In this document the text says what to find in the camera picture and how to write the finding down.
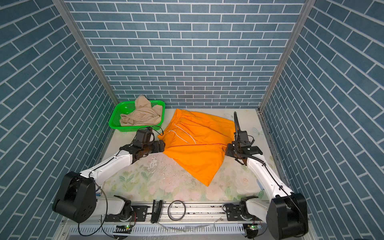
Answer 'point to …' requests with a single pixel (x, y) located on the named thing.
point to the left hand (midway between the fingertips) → (160, 144)
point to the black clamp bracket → (156, 211)
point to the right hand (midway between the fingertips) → (228, 148)
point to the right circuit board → (253, 228)
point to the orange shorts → (197, 142)
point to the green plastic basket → (127, 106)
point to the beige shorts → (144, 113)
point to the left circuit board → (124, 228)
